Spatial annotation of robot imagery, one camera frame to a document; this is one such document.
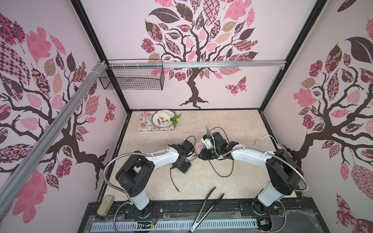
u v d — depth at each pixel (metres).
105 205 0.72
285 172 0.45
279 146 1.01
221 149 0.68
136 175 0.45
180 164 0.76
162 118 1.14
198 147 0.95
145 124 1.11
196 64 0.95
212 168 0.83
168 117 1.10
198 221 0.70
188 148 0.74
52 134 0.53
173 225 0.70
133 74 0.95
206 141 0.82
